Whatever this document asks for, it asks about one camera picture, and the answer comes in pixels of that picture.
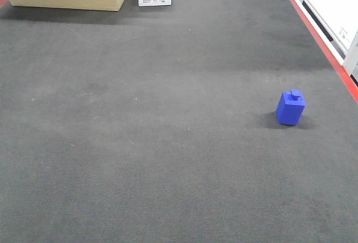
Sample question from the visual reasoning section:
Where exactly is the small blue plastic box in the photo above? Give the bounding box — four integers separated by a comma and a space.
275, 88, 307, 126

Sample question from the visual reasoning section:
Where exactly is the long dark belt conveyor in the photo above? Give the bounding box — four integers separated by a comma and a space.
0, 0, 358, 243

